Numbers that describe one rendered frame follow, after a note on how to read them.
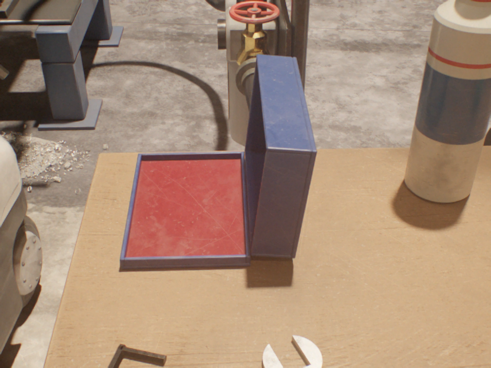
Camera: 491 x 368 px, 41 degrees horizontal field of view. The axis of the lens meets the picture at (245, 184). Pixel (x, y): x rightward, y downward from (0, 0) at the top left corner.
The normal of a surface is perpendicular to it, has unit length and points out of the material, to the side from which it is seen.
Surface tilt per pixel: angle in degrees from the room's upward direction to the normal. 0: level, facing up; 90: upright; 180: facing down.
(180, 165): 0
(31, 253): 90
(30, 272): 90
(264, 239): 90
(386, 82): 0
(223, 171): 0
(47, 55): 90
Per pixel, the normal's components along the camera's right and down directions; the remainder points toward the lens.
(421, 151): -0.85, 0.32
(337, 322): 0.00, -0.80
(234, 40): 0.04, 0.60
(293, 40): -0.68, 0.44
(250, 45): -0.35, 0.56
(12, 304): 1.00, 0.05
